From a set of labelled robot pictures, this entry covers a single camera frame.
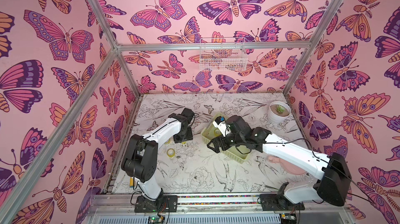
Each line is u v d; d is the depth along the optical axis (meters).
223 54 0.95
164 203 0.73
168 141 0.94
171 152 0.90
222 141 0.66
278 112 0.97
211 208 0.73
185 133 0.76
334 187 0.39
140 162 0.46
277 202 0.65
